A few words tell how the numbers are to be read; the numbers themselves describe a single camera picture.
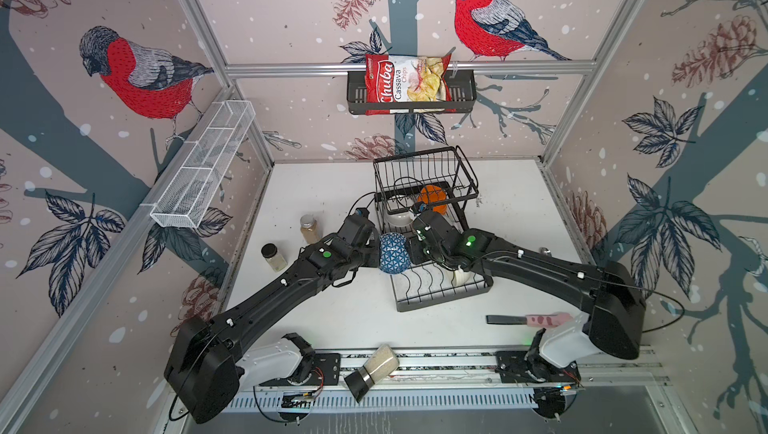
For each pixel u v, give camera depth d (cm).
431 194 98
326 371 73
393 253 84
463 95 95
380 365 70
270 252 84
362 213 73
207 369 38
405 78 88
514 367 73
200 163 78
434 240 59
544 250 93
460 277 80
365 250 68
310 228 91
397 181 88
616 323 40
